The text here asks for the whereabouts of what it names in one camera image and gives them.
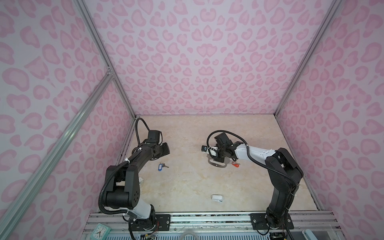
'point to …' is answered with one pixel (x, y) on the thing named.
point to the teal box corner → (308, 234)
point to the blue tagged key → (161, 165)
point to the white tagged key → (141, 180)
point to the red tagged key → (236, 164)
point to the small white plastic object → (217, 197)
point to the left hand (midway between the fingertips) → (167, 148)
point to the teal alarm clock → (100, 232)
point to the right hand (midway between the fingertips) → (214, 151)
